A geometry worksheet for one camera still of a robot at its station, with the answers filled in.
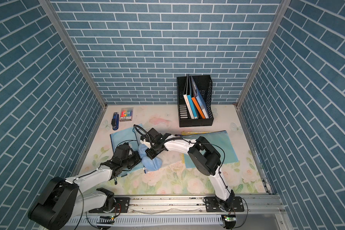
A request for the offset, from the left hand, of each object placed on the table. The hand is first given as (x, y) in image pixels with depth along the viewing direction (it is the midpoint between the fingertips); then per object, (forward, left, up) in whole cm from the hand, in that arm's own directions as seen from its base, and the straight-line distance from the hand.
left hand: (147, 156), depth 88 cm
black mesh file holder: (+35, -23, +27) cm, 50 cm away
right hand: (+1, -1, 0) cm, 2 cm away
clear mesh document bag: (0, -14, -3) cm, 14 cm away
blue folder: (+28, -32, +26) cm, 50 cm away
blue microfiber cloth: (-6, -2, +2) cm, 6 cm away
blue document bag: (+18, +15, -4) cm, 24 cm away
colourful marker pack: (+36, +22, -1) cm, 43 cm away
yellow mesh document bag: (+19, -27, -1) cm, 33 cm away
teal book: (+27, -28, +17) cm, 43 cm away
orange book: (+27, -29, +24) cm, 46 cm away
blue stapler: (+28, +28, 0) cm, 39 cm away
